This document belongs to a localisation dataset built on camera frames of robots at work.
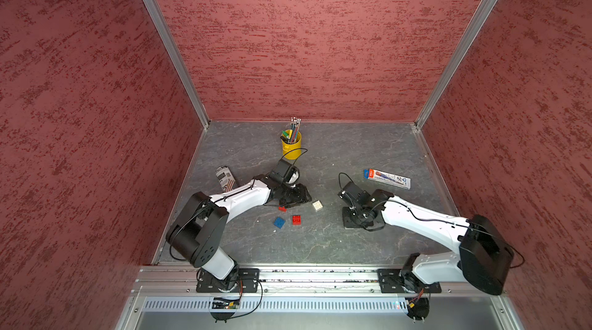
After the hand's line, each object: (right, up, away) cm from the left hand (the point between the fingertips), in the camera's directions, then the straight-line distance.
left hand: (305, 204), depth 86 cm
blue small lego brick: (-10, -7, 0) cm, 12 cm away
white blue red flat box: (+36, +8, +12) cm, 39 cm away
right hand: (+16, -7, -3) cm, 18 cm away
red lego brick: (-9, -3, +5) cm, 11 cm away
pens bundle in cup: (-6, +26, +14) cm, 31 cm away
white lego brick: (+5, -1, +4) cm, 6 cm away
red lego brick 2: (-4, -6, +1) cm, 7 cm away
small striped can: (-34, +9, +9) cm, 36 cm away
